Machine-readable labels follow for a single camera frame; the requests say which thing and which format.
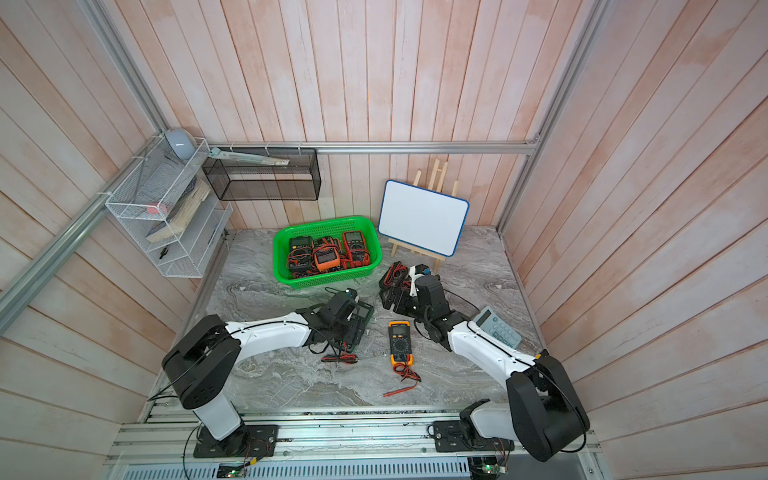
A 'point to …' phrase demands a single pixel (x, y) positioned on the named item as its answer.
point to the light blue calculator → (498, 327)
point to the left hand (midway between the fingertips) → (350, 330)
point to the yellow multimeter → (400, 353)
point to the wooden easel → (436, 185)
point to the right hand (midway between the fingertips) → (390, 293)
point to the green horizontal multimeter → (361, 320)
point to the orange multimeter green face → (327, 258)
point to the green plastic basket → (325, 228)
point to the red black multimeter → (356, 251)
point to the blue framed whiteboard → (428, 219)
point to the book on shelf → (180, 216)
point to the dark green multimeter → (300, 256)
